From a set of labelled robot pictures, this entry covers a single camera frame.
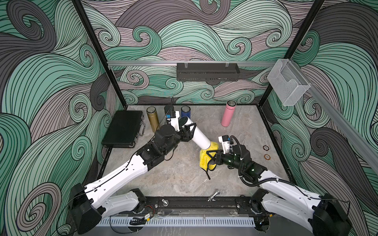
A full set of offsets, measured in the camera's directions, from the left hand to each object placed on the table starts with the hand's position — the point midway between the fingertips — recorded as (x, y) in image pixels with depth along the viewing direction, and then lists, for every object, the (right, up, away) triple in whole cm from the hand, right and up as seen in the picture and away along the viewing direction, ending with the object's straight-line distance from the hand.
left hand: (192, 123), depth 68 cm
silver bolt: (+14, -37, +8) cm, 41 cm away
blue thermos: (-3, +6, +20) cm, 21 cm away
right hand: (+8, -17, +8) cm, 20 cm away
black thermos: (-13, +7, +20) cm, 25 cm away
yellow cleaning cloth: (+7, -18, +7) cm, 21 cm away
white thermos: (+3, -8, +2) cm, 8 cm away
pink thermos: (+26, +6, +27) cm, 38 cm away
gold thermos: (-24, +3, +23) cm, 33 cm away
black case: (-44, -5, +30) cm, 53 cm away
